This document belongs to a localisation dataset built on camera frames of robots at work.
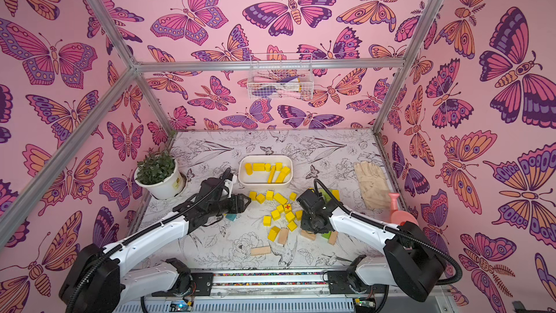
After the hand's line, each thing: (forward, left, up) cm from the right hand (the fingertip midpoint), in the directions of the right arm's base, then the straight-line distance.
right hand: (306, 223), depth 86 cm
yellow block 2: (-4, +13, 0) cm, 14 cm away
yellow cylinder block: (+24, +26, +3) cm, 36 cm away
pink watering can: (-1, -32, +10) cm, 33 cm away
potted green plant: (+12, +58, +16) cm, 61 cm away
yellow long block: (+24, +10, +1) cm, 26 cm away
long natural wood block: (-10, +18, -2) cm, 20 cm away
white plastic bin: (+25, +18, -1) cm, 31 cm away
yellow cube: (+27, +12, +1) cm, 30 cm away
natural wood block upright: (-4, +9, -2) cm, 11 cm away
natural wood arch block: (-5, -1, +1) cm, 6 cm away
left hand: (+6, +23, +8) cm, 25 cm away
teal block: (+1, +30, +2) cm, 30 cm away
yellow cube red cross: (+6, +8, +1) cm, 10 cm away
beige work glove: (+16, -32, -2) cm, 36 cm away
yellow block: (+26, +21, +1) cm, 34 cm away
